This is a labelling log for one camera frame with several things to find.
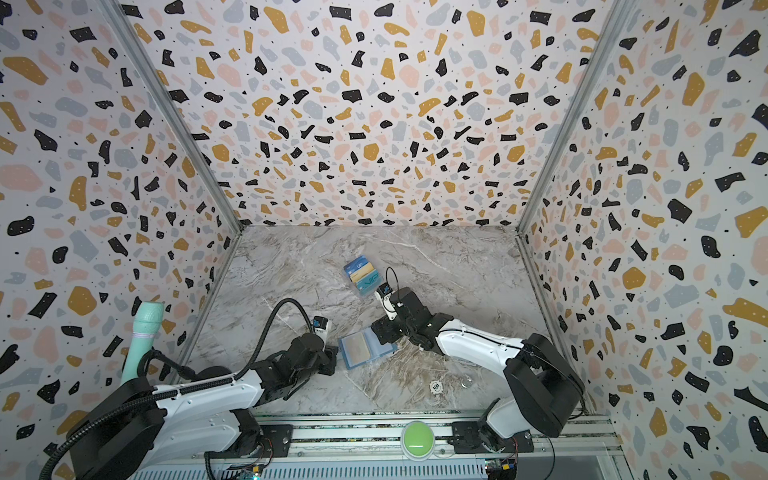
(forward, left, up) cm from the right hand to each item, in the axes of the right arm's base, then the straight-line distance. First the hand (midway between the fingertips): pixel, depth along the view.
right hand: (381, 315), depth 85 cm
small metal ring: (-15, -24, -8) cm, 29 cm away
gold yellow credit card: (-5, +8, -11) cm, 15 cm away
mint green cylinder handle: (-15, +44, +23) cm, 52 cm away
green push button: (-29, -10, -8) cm, 32 cm away
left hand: (-7, +10, -6) cm, 14 cm away
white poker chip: (-16, -16, -11) cm, 25 cm away
